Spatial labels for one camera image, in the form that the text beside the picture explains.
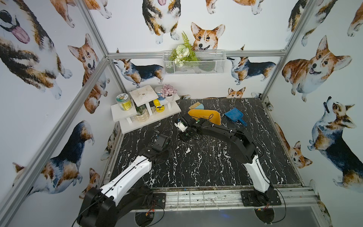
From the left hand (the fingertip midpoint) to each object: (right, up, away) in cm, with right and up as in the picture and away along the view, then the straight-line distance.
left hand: (171, 148), depth 84 cm
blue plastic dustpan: (+47, +19, +29) cm, 59 cm away
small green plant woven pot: (-24, +20, +19) cm, 37 cm away
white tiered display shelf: (-19, +33, +11) cm, 40 cm away
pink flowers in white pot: (-4, +35, +8) cm, 36 cm away
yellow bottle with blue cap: (-13, +25, +22) cm, 36 cm away
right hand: (+7, +9, +10) cm, 16 cm away
